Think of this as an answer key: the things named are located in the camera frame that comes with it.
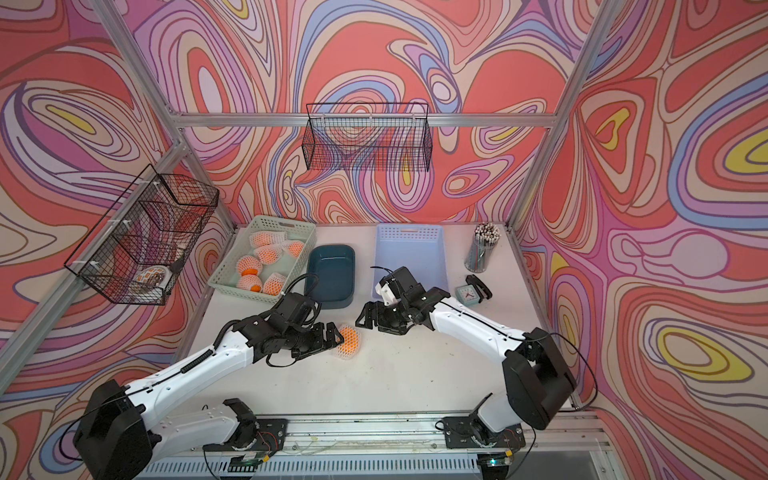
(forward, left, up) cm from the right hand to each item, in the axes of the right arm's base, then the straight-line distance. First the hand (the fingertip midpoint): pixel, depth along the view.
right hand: (369, 333), depth 79 cm
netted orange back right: (+36, +27, -4) cm, 45 cm away
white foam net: (-1, +6, -5) cm, 8 cm away
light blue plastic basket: (+40, -17, -11) cm, 45 cm away
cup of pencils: (+28, -37, +6) cm, 47 cm away
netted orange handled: (+19, +31, -2) cm, 36 cm away
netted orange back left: (+40, +38, -3) cm, 56 cm away
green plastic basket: (+26, +50, -6) cm, 57 cm away
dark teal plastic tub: (+32, +14, -11) cm, 36 cm away
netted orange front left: (+20, +39, -3) cm, 44 cm away
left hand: (-2, +9, -2) cm, 9 cm away
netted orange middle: (+33, +36, -4) cm, 49 cm away
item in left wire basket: (+10, +52, +17) cm, 56 cm away
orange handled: (0, +6, -6) cm, 8 cm away
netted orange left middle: (+28, +41, -3) cm, 50 cm away
